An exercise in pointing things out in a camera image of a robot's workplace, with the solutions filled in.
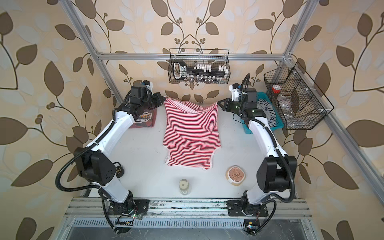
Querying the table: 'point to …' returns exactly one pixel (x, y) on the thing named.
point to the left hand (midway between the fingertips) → (165, 95)
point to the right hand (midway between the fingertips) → (219, 103)
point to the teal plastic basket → (266, 97)
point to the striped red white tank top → (191, 133)
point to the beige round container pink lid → (235, 175)
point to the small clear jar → (184, 186)
